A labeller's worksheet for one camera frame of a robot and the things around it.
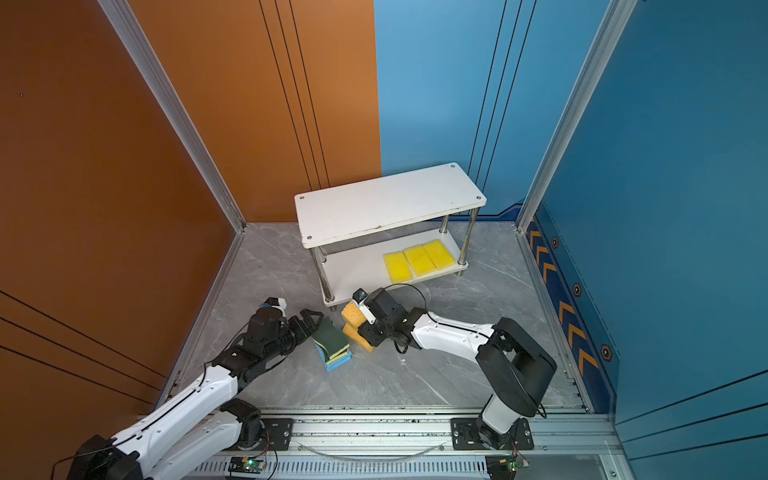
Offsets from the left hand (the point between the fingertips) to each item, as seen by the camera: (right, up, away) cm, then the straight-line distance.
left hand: (317, 319), depth 84 cm
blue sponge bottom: (+5, -12, -1) cm, 13 cm away
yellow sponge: (+37, +18, +19) cm, 46 cm away
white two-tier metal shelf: (+12, +25, -11) cm, 30 cm away
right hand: (+14, -2, +3) cm, 14 cm away
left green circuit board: (-14, -32, -13) cm, 37 cm away
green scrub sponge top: (+4, -5, -1) cm, 6 cm away
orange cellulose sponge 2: (+12, -6, +1) cm, 13 cm away
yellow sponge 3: (+23, +14, +15) cm, 31 cm away
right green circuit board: (+48, -32, -14) cm, 59 cm away
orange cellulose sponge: (+10, +1, +2) cm, 10 cm away
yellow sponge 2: (+31, +16, +16) cm, 38 cm away
